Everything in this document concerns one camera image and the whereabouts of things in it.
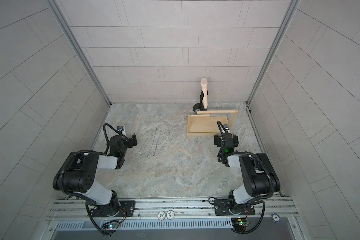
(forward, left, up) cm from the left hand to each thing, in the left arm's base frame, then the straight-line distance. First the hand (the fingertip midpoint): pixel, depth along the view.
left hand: (129, 132), depth 95 cm
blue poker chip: (-45, -78, -2) cm, 90 cm away
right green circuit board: (-47, -61, -4) cm, 77 cm away
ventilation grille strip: (-48, +10, -7) cm, 49 cm away
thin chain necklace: (-14, -13, -4) cm, 20 cm away
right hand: (0, -61, +1) cm, 61 cm away
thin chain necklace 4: (+2, -25, -4) cm, 25 cm away
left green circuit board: (-48, -3, -2) cm, 48 cm away
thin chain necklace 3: (-3, -18, -4) cm, 19 cm away
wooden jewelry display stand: (+11, -49, -4) cm, 51 cm away
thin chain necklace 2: (-6, -10, -4) cm, 12 cm away
